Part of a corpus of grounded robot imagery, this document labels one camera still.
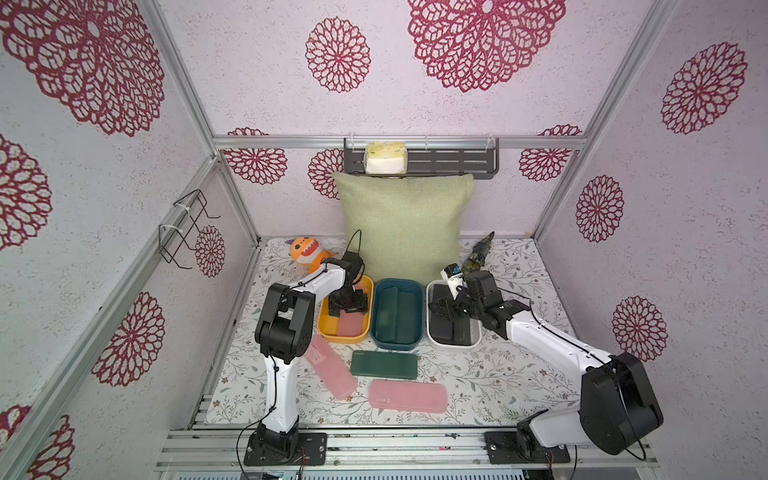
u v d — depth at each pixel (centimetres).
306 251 106
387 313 96
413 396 82
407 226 88
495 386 84
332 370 87
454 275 76
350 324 97
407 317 95
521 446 66
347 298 85
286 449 65
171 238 73
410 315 95
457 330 89
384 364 88
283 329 55
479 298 66
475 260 113
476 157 95
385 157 90
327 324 95
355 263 84
